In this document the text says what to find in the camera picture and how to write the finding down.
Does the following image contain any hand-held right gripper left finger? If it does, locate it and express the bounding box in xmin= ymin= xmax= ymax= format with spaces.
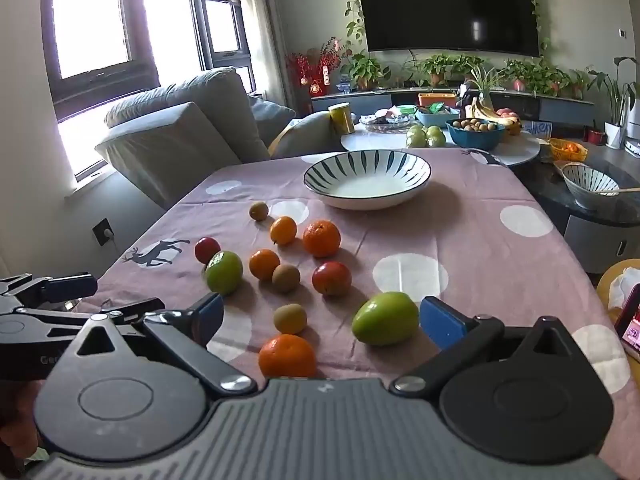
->
xmin=75 ymin=293 xmax=257 ymax=395

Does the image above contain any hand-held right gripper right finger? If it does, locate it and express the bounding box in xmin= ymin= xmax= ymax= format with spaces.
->
xmin=391 ymin=296 xmax=572 ymax=395

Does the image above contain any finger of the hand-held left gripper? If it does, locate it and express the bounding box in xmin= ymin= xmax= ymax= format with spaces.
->
xmin=15 ymin=298 xmax=166 ymax=328
xmin=0 ymin=272 xmax=99 ymax=307

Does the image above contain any large green apple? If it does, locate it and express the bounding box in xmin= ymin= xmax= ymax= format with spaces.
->
xmin=351 ymin=291 xmax=420 ymax=347

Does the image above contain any small red apple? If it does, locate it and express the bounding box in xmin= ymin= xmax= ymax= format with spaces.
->
xmin=194 ymin=237 xmax=221 ymax=265

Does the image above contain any small orange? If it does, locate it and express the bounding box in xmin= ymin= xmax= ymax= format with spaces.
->
xmin=249 ymin=249 xmax=281 ymax=281
xmin=270 ymin=216 xmax=298 ymax=246

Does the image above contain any medium orange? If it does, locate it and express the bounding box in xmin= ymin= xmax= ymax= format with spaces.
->
xmin=258 ymin=334 xmax=318 ymax=380

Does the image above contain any large orange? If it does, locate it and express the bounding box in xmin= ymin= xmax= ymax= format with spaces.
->
xmin=303 ymin=220 xmax=342 ymax=258

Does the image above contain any striped white ceramic bowl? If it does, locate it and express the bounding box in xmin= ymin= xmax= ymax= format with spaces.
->
xmin=303 ymin=151 xmax=433 ymax=211

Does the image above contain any pink dotted tablecloth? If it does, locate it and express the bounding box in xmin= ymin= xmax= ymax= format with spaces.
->
xmin=75 ymin=147 xmax=633 ymax=396

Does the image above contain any dark glass table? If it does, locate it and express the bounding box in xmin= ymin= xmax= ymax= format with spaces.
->
xmin=515 ymin=145 xmax=640 ymax=227

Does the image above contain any yellow wooden stool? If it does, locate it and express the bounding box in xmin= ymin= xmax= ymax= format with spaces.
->
xmin=596 ymin=258 xmax=640 ymax=342

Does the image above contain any grey sofa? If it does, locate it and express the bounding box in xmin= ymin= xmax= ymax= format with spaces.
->
xmin=95 ymin=66 xmax=351 ymax=211

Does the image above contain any tray of green apples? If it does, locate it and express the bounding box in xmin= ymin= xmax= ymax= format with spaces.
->
xmin=406 ymin=125 xmax=447 ymax=149

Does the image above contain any round white table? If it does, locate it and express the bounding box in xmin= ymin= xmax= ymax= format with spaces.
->
xmin=341 ymin=120 xmax=542 ymax=167

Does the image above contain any white tissue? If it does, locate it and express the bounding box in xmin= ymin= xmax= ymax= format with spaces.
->
xmin=607 ymin=267 xmax=640 ymax=308

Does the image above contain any blue bowl of longans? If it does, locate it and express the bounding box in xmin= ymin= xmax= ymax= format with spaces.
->
xmin=446 ymin=117 xmax=507 ymax=151

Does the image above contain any smartphone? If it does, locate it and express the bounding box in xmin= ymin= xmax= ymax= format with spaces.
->
xmin=614 ymin=284 xmax=640 ymax=351

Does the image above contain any teal plastic basket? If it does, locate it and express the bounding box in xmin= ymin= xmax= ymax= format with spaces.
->
xmin=415 ymin=105 xmax=461 ymax=127

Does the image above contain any small striped ceramic bowl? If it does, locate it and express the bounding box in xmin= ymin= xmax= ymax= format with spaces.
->
xmin=562 ymin=162 xmax=621 ymax=211

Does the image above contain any grey-blue cushion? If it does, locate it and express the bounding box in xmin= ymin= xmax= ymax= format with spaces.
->
xmin=250 ymin=96 xmax=297 ymax=147

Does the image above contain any glass plate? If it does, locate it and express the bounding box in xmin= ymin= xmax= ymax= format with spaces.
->
xmin=360 ymin=112 xmax=416 ymax=134

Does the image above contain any orange basket of tangerines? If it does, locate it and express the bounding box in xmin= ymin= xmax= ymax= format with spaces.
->
xmin=549 ymin=138 xmax=588 ymax=162

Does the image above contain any bunch of bananas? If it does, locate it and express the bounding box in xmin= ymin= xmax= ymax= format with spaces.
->
xmin=470 ymin=97 xmax=522 ymax=130

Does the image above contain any orange plastic box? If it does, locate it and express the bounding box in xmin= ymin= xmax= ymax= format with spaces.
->
xmin=418 ymin=92 xmax=458 ymax=111

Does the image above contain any yellow can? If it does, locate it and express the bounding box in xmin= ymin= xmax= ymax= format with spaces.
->
xmin=328 ymin=103 xmax=357 ymax=135

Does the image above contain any spider plant in vase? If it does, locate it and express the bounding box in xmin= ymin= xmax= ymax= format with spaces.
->
xmin=465 ymin=67 xmax=506 ymax=111

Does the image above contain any grey television cabinet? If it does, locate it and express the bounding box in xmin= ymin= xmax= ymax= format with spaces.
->
xmin=311 ymin=87 xmax=596 ymax=122

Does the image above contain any potted green plant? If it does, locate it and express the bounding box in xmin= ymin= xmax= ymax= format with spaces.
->
xmin=502 ymin=59 xmax=571 ymax=96
xmin=420 ymin=54 xmax=483 ymax=87
xmin=345 ymin=52 xmax=391 ymax=92

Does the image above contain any large dark-framed window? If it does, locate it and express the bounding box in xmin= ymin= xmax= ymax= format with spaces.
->
xmin=42 ymin=0 xmax=161 ymax=122

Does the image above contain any red festive decoration plant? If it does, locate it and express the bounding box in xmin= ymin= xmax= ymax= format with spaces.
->
xmin=285 ymin=37 xmax=347 ymax=98

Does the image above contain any tall plant in white pot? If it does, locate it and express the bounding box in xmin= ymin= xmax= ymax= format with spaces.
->
xmin=587 ymin=56 xmax=640 ymax=149

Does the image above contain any light curtain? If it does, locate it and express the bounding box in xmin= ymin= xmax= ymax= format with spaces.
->
xmin=235 ymin=0 xmax=296 ymax=107

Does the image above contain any narrow dark-framed window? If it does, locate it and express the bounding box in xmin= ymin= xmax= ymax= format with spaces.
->
xmin=185 ymin=0 xmax=257 ymax=95

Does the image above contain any black television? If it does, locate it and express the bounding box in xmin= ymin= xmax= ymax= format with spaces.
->
xmin=359 ymin=0 xmax=541 ymax=58

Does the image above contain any hanging vine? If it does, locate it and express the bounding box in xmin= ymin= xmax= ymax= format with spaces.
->
xmin=342 ymin=0 xmax=369 ymax=52

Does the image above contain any wall outlet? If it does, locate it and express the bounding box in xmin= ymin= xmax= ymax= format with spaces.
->
xmin=92 ymin=217 xmax=115 ymax=247

